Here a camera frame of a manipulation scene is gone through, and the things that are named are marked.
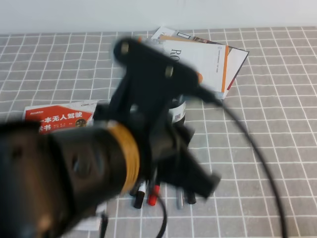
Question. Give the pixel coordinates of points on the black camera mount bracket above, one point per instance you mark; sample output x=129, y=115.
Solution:
x=152, y=80

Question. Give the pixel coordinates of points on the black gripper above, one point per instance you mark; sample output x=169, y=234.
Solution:
x=163, y=150

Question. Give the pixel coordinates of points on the white orange ROS book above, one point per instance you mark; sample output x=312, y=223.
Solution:
x=209, y=61

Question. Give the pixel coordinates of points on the orange map cover book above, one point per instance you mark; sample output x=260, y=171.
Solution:
x=62, y=116

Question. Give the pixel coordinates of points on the white marker black cap upper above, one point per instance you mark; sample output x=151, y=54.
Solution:
x=133, y=192

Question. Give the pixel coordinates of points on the black red double-tip marker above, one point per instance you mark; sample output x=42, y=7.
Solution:
x=153, y=196

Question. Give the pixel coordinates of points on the grey pen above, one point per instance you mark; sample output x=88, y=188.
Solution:
x=179, y=198

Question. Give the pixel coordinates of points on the white black marker right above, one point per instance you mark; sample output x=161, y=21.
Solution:
x=190, y=197

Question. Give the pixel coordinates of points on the black mesh pen holder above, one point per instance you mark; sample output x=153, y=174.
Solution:
x=177, y=109

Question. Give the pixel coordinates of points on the white book under stack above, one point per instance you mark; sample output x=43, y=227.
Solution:
x=92, y=223

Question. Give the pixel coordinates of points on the white marker black cap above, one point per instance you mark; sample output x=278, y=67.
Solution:
x=133, y=192
x=139, y=195

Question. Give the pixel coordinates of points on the white marker black cap lower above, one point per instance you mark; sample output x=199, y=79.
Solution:
x=139, y=195

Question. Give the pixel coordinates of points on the magazine under ROS book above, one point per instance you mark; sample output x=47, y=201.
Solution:
x=235, y=60

